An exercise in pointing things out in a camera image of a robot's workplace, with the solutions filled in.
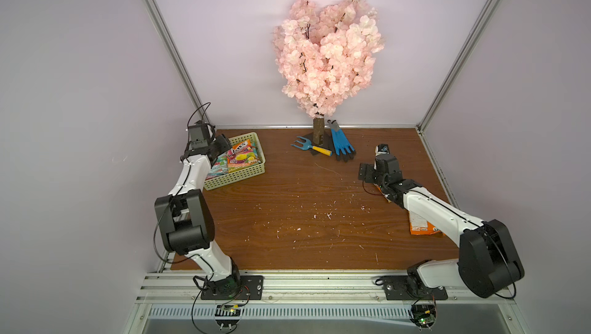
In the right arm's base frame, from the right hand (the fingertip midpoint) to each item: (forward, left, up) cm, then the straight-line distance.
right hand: (374, 162), depth 88 cm
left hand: (+7, +60, +5) cm, 61 cm away
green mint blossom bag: (+2, +65, -7) cm, 65 cm away
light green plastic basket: (-3, +60, -9) cm, 61 cm away
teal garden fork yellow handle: (+21, +28, -14) cm, 37 cm away
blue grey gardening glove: (+18, +9, -13) cm, 24 cm away
